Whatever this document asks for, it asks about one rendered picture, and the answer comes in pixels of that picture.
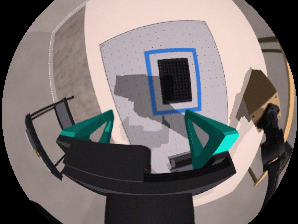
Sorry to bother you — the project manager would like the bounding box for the blue tape outline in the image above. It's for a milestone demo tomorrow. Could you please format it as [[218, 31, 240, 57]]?
[[144, 48, 201, 116]]

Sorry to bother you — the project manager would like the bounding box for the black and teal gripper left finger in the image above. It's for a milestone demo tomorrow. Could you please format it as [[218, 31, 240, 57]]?
[[60, 109, 115, 143]]

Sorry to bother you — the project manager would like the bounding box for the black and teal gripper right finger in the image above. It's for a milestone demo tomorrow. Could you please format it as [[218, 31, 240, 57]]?
[[184, 109, 239, 169]]

